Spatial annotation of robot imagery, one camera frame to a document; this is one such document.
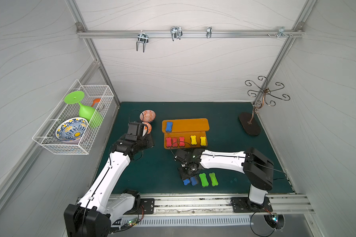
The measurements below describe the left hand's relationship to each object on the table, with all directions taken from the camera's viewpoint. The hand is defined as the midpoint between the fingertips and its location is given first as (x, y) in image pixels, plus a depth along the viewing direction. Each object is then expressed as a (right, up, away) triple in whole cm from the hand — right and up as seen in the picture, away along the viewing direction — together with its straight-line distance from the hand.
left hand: (151, 139), depth 79 cm
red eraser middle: (+12, -3, +17) cm, 21 cm away
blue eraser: (+9, +7, +9) cm, 14 cm away
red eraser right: (+16, -3, +17) cm, 24 cm away
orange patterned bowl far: (-9, +13, +32) cm, 36 cm away
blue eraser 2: (+19, -23, +1) cm, 30 cm away
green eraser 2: (+34, -22, +2) cm, 41 cm away
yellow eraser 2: (+31, -4, +17) cm, 35 cm away
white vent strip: (+34, -38, -9) cm, 52 cm away
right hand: (+16, -21, +3) cm, 27 cm away
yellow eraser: (+24, -3, +17) cm, 30 cm away
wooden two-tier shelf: (+19, +1, +23) cm, 29 cm away
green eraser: (+29, -23, +1) cm, 36 cm away
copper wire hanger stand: (+68, +3, +28) cm, 74 cm away
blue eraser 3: (+23, -23, +1) cm, 32 cm away
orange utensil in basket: (-30, +21, -2) cm, 36 cm away
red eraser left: (+8, -4, +19) cm, 21 cm away
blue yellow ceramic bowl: (-31, +7, -16) cm, 36 cm away
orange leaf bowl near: (+1, +7, -15) cm, 17 cm away
